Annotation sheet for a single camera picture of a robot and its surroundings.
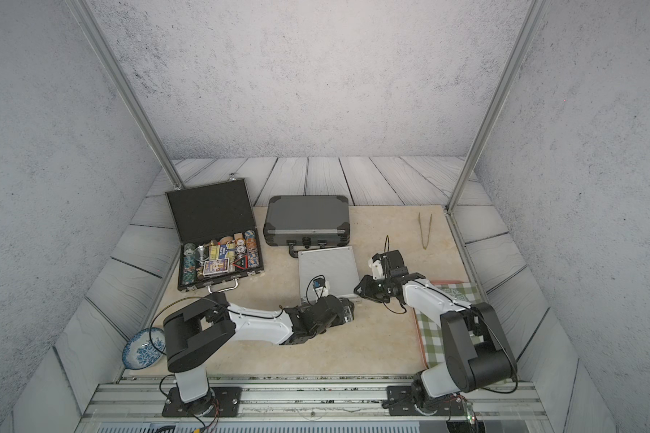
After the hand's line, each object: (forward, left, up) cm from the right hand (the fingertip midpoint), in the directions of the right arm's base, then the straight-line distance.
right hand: (360, 292), depth 89 cm
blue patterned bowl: (-17, +65, -3) cm, 67 cm away
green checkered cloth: (-11, -22, -5) cm, 25 cm away
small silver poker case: (+9, +7, 0) cm, 12 cm away
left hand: (-6, +3, -2) cm, 7 cm away
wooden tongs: (+30, -26, -5) cm, 41 cm away
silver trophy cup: (+15, +58, -1) cm, 60 cm away
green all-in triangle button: (+13, +43, -2) cm, 45 cm away
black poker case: (+28, +56, +1) cm, 62 cm away
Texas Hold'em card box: (+17, +50, 0) cm, 53 cm away
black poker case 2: (+27, +19, +5) cm, 34 cm away
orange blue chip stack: (+15, +39, -1) cm, 41 cm away
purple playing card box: (+10, +51, 0) cm, 52 cm away
